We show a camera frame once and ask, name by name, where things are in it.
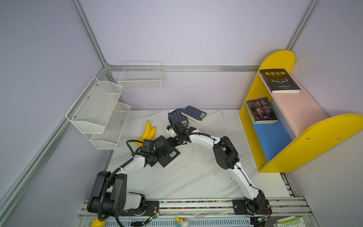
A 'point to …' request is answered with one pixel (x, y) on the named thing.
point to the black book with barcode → (167, 152)
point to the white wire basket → (145, 75)
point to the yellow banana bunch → (149, 134)
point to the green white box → (291, 221)
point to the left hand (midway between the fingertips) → (163, 156)
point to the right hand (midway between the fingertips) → (166, 145)
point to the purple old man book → (261, 111)
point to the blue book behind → (176, 116)
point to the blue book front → (194, 114)
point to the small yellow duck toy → (182, 222)
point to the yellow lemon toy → (96, 223)
